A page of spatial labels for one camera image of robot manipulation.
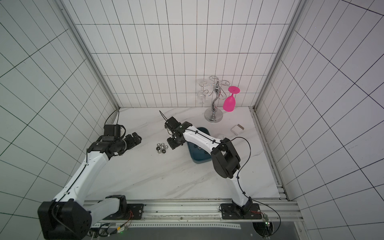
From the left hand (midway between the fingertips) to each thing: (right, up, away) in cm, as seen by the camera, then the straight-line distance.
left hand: (134, 144), depth 82 cm
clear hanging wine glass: (+39, +31, +17) cm, 53 cm away
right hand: (+18, -1, +8) cm, 20 cm away
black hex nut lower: (+14, -7, +13) cm, 20 cm away
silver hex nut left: (+12, -3, +16) cm, 20 cm away
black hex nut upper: (+10, -5, +15) cm, 18 cm away
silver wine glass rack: (+49, +18, +32) cm, 61 cm away
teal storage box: (+37, -9, +12) cm, 40 cm away
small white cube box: (+65, +7, +24) cm, 70 cm away
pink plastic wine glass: (+57, +24, +16) cm, 64 cm away
